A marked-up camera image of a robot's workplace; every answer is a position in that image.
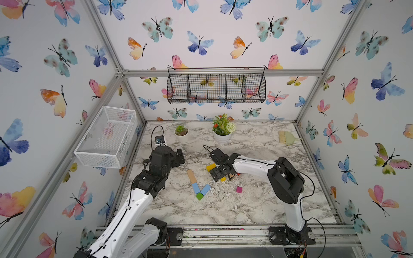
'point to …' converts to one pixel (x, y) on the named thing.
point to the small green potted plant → (181, 131)
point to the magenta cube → (239, 190)
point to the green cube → (199, 195)
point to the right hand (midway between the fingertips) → (221, 169)
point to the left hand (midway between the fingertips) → (173, 150)
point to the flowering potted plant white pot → (222, 128)
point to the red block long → (239, 174)
